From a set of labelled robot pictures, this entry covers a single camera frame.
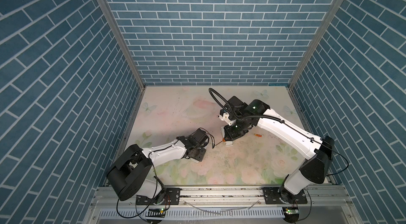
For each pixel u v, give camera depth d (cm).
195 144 68
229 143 91
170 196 74
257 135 92
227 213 77
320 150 43
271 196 74
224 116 69
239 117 55
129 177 42
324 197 77
